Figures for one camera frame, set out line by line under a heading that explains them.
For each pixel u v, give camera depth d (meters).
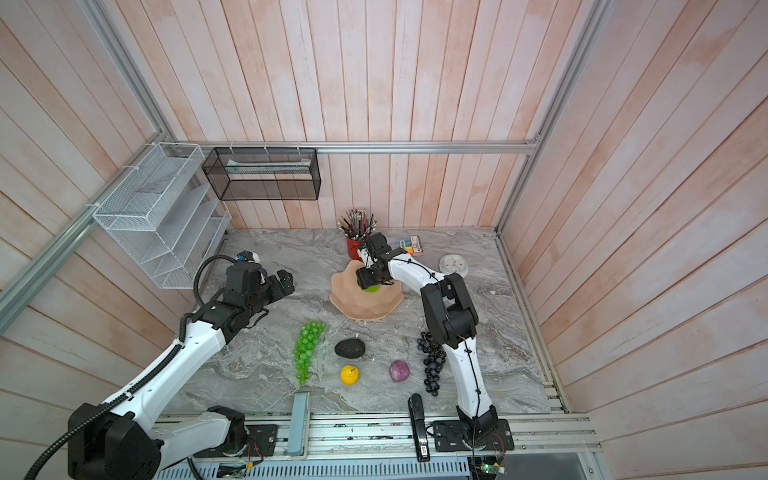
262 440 0.73
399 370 0.80
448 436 0.73
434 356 0.84
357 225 1.03
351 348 0.84
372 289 0.96
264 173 1.04
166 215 0.73
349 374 0.80
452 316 0.58
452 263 1.07
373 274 0.88
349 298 1.01
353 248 1.05
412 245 1.14
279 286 0.73
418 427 0.73
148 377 0.44
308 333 0.87
